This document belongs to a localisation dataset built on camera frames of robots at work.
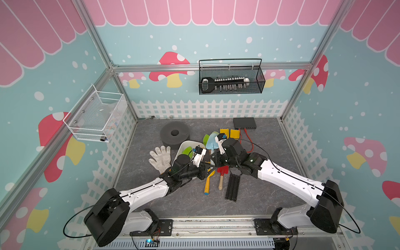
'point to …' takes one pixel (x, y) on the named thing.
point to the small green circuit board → (150, 243)
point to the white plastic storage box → (192, 144)
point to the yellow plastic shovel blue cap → (226, 131)
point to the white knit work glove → (161, 161)
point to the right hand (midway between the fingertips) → (211, 156)
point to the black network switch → (248, 123)
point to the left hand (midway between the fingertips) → (214, 169)
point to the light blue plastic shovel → (211, 144)
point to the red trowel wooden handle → (222, 170)
